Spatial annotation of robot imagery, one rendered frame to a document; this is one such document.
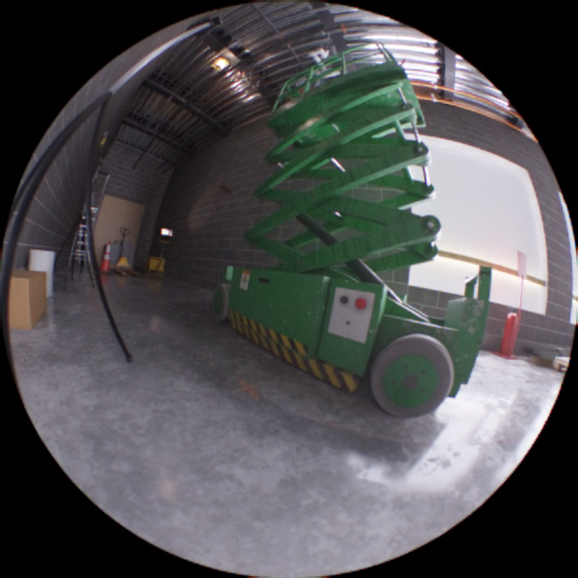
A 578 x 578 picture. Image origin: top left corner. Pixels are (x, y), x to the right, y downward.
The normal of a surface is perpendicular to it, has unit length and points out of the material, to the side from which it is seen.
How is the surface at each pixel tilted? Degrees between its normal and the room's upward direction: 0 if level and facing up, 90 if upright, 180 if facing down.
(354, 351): 90
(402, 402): 90
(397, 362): 90
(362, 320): 90
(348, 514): 0
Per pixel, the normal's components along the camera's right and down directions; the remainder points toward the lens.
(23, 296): 0.85, 0.16
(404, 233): -0.69, -0.08
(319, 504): 0.16, -0.99
